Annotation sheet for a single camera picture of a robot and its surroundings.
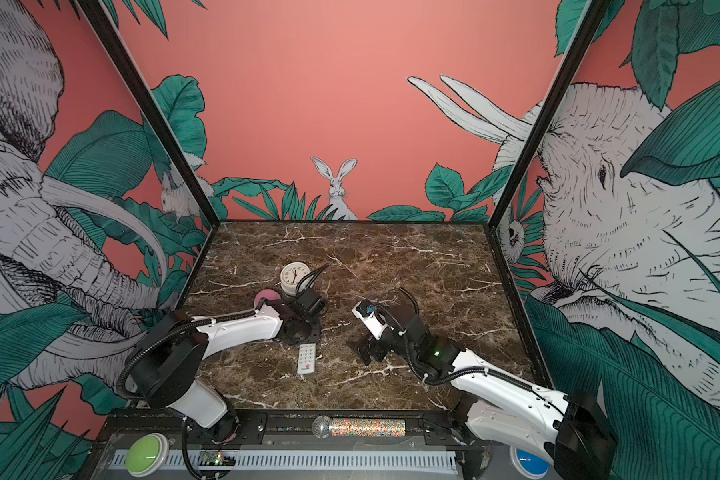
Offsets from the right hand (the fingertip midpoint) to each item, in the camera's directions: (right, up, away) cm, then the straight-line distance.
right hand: (356, 327), depth 75 cm
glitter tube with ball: (-7, -24, -3) cm, 25 cm away
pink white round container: (-31, +5, +23) cm, 39 cm away
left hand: (-13, -5, +15) cm, 20 cm away
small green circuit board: (-33, -30, -5) cm, 45 cm away
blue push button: (+41, -32, -5) cm, 52 cm away
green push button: (-50, -30, -4) cm, 59 cm away
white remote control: (-15, -11, +9) cm, 21 cm away
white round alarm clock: (-24, +11, +25) cm, 36 cm away
